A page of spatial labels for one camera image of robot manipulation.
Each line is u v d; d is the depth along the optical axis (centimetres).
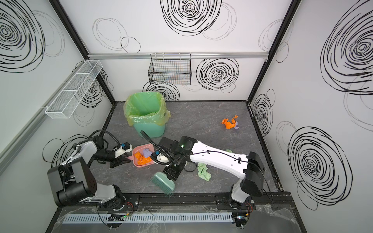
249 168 41
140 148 87
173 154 53
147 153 84
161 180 70
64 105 72
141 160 82
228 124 104
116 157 72
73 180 43
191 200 75
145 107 101
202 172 83
